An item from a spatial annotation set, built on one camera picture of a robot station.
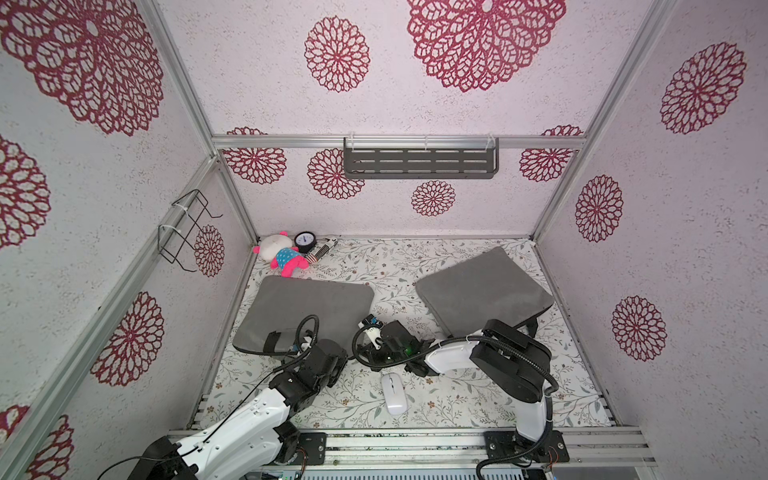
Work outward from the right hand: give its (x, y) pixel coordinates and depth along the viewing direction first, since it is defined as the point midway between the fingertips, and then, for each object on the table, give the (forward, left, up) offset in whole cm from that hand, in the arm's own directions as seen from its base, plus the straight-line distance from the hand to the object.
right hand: (360, 347), depth 90 cm
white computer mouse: (-13, -10, 0) cm, 16 cm away
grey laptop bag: (+24, -43, -1) cm, 49 cm away
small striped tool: (+34, +21, +3) cm, 40 cm away
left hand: (-3, +3, +4) cm, 6 cm away
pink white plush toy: (+31, +30, +6) cm, 44 cm away
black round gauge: (+43, +25, +2) cm, 49 cm away
